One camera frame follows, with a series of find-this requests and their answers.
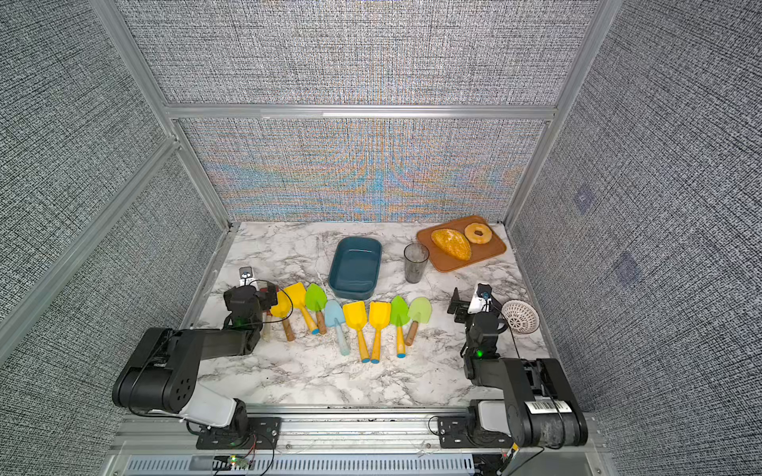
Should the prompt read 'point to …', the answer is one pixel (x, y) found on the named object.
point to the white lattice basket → (521, 316)
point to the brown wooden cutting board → (442, 261)
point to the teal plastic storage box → (354, 267)
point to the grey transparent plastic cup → (416, 261)
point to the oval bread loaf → (453, 243)
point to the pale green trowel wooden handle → (420, 311)
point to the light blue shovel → (334, 316)
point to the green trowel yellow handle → (400, 313)
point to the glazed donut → (470, 229)
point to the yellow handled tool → (355, 314)
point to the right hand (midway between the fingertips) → (474, 284)
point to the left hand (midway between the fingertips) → (256, 281)
